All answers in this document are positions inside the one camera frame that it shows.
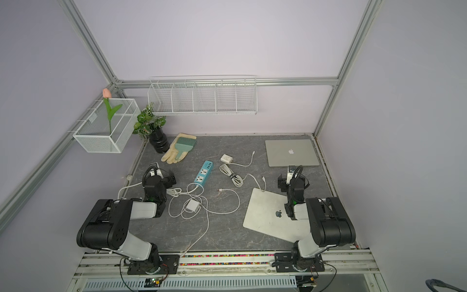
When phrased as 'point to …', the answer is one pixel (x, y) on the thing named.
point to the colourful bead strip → (227, 263)
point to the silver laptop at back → (290, 152)
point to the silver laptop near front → (266, 213)
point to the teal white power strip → (204, 173)
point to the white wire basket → (97, 134)
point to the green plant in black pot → (150, 125)
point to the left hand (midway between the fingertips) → (161, 173)
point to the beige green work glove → (179, 148)
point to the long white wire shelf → (203, 94)
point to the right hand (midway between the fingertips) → (291, 173)
